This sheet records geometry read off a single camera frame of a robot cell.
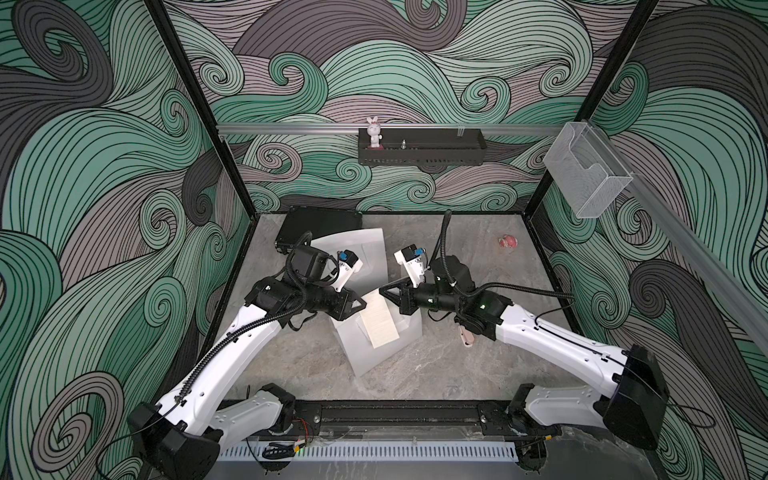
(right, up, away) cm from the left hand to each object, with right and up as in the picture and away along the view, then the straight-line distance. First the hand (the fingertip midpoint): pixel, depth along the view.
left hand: (361, 300), depth 70 cm
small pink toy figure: (+52, +14, +38) cm, 66 cm away
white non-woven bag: (+1, +12, +14) cm, 19 cm away
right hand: (+4, +1, -1) cm, 4 cm away
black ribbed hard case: (-20, +22, +41) cm, 51 cm away
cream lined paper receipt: (+4, -5, +1) cm, 6 cm away
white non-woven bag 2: (-2, -10, 0) cm, 10 cm away
